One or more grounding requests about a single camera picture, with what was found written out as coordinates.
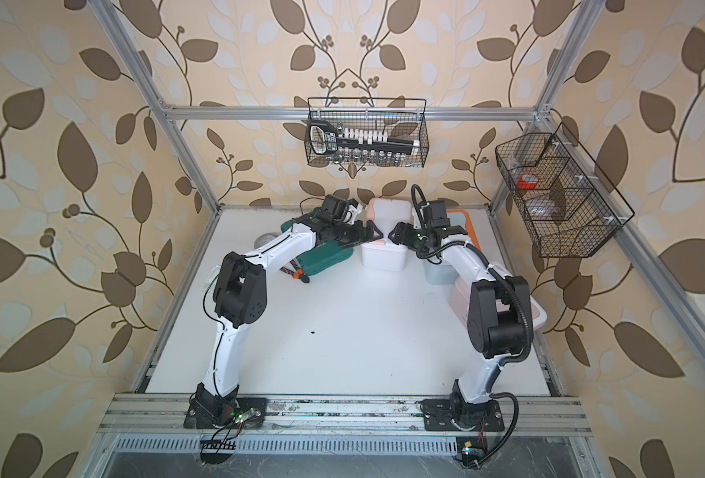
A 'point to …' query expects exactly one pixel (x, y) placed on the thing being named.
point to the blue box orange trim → (443, 274)
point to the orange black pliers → (298, 274)
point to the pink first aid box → (459, 300)
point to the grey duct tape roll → (263, 239)
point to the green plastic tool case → (320, 257)
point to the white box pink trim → (383, 254)
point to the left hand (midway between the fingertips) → (371, 233)
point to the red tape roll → (528, 181)
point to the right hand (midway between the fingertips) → (398, 238)
